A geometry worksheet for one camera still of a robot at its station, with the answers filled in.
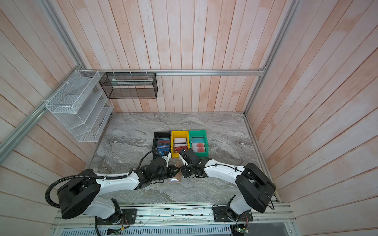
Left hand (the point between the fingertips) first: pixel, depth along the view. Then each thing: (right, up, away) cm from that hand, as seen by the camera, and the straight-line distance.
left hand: (179, 172), depth 83 cm
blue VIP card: (-13, +11, +13) cm, 21 cm away
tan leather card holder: (-1, -3, -1) cm, 4 cm away
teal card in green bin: (+12, +16, +22) cm, 30 cm away
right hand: (+2, +1, +5) cm, 5 cm away
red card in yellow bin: (-2, +11, +15) cm, 18 cm away
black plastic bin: (-13, +20, +23) cm, 33 cm away
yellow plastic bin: (0, +21, +18) cm, 28 cm away
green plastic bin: (+14, +21, +21) cm, 33 cm away
